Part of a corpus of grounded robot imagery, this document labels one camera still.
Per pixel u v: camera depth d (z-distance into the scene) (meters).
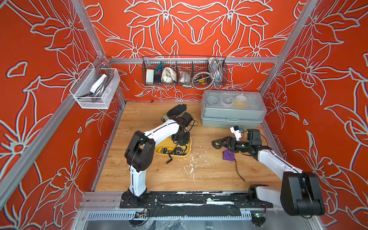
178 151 0.88
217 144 0.90
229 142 0.74
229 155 0.87
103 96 0.67
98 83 0.69
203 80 0.88
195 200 0.74
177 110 1.14
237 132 0.79
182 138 0.80
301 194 0.41
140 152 0.49
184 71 0.95
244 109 0.93
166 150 0.89
